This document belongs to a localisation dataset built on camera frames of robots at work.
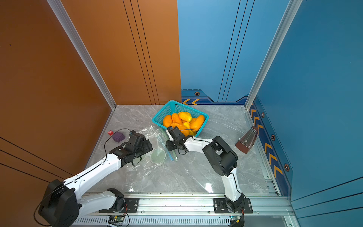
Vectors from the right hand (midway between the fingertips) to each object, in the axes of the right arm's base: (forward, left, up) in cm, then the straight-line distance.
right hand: (168, 144), depth 95 cm
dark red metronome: (-2, -51, +6) cm, 51 cm away
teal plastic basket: (+31, -2, +6) cm, 31 cm away
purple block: (+3, +33, +5) cm, 34 cm away
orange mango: (+11, -20, +10) cm, 25 cm away
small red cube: (+10, +43, 0) cm, 44 cm away
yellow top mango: (+18, -12, +9) cm, 23 cm away
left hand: (-5, +11, +8) cm, 14 cm away
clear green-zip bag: (-10, +5, 0) cm, 11 cm away
